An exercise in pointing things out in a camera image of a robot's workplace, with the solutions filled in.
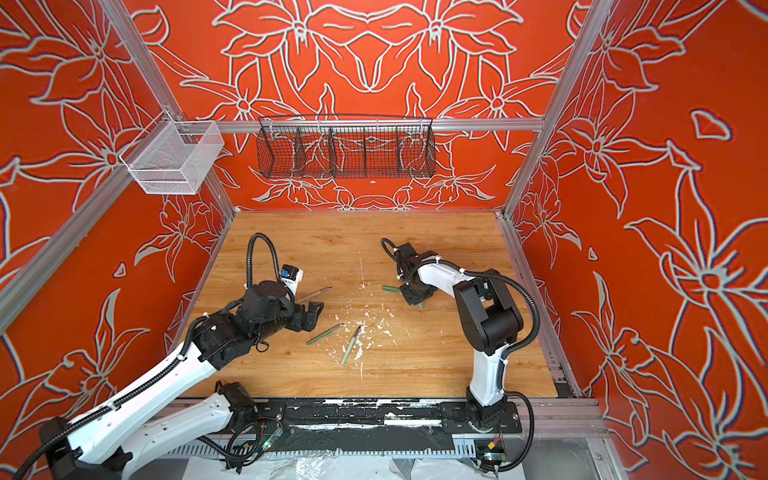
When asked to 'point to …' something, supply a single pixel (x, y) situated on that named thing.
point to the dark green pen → (324, 335)
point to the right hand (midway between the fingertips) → (419, 293)
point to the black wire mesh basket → (345, 146)
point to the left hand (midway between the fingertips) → (309, 298)
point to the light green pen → (350, 345)
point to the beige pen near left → (314, 294)
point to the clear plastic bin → (172, 157)
